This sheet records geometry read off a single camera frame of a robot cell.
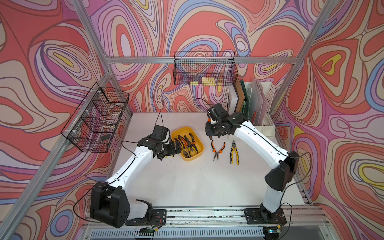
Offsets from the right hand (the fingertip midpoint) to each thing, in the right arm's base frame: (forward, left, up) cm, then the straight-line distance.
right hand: (207, 134), depth 80 cm
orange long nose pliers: (+2, -6, -21) cm, 22 cm away
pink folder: (+16, -33, +5) cm, 37 cm away
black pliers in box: (+8, +8, -21) cm, 24 cm away
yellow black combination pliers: (+3, -19, -21) cm, 28 cm away
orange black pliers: (+6, +14, -19) cm, 24 cm away
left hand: (-5, +18, -7) cm, 20 cm away
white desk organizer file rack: (+24, -16, +2) cm, 29 cm away
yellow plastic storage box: (+15, +13, -16) cm, 26 cm away
